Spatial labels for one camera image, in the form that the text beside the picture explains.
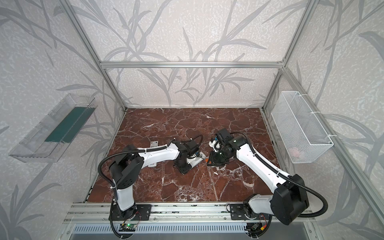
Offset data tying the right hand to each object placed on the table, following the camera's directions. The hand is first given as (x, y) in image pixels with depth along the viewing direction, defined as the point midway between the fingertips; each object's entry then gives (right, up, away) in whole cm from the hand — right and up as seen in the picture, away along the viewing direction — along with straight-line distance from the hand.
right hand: (209, 159), depth 78 cm
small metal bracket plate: (-36, +5, +21) cm, 42 cm away
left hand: (-13, -7, +10) cm, 18 cm away
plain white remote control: (-9, -2, +4) cm, 10 cm away
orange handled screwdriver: (-1, 0, -1) cm, 2 cm away
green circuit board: (-40, -32, -6) cm, 51 cm away
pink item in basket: (+42, +5, -6) cm, 43 cm away
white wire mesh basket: (+38, +13, -17) cm, 44 cm away
